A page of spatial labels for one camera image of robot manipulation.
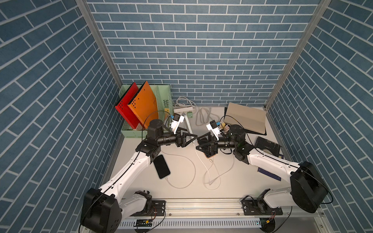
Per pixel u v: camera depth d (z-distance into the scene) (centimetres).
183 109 114
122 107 82
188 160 91
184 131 72
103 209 38
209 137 74
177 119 64
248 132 106
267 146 94
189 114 114
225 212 72
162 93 102
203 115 115
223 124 67
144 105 91
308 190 43
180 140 63
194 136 67
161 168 87
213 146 63
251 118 112
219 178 84
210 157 91
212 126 66
